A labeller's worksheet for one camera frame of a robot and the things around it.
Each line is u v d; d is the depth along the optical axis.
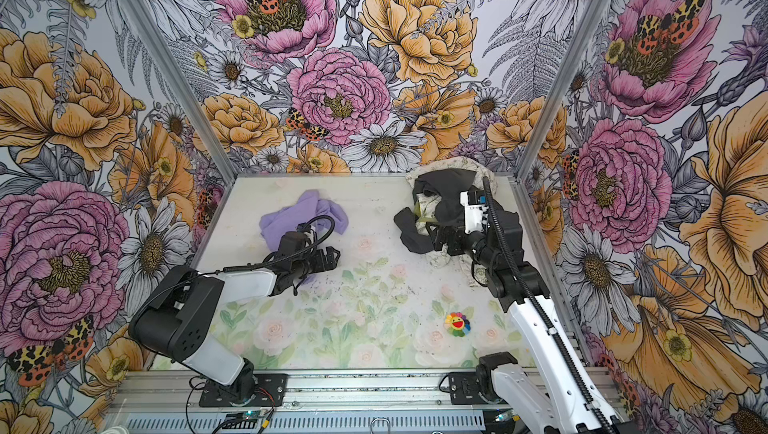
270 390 0.73
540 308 0.47
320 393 0.76
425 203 1.05
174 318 0.46
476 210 0.64
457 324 0.83
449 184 1.11
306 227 0.86
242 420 0.73
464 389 0.74
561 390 0.41
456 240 0.64
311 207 1.04
